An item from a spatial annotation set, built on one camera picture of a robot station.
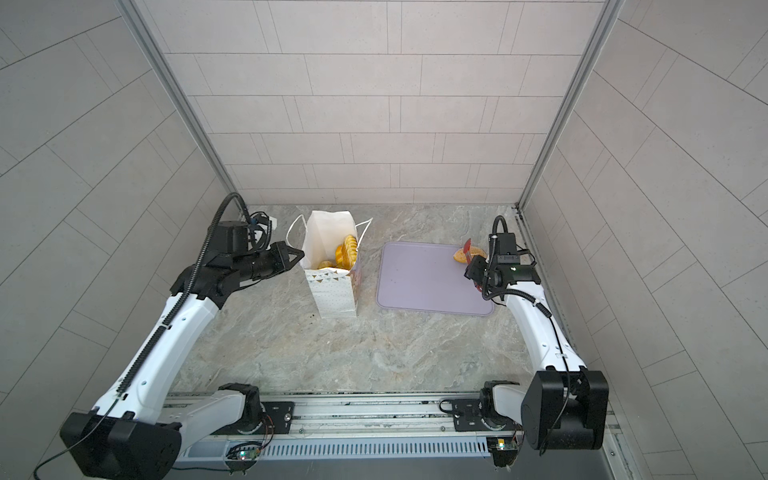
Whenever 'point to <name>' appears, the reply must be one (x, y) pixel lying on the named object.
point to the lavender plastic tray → (427, 278)
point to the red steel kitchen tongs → (467, 249)
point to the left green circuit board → (245, 451)
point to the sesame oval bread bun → (460, 254)
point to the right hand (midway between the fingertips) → (472, 268)
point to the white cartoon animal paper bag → (336, 292)
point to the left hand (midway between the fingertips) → (311, 250)
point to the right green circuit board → (504, 450)
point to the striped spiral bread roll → (346, 253)
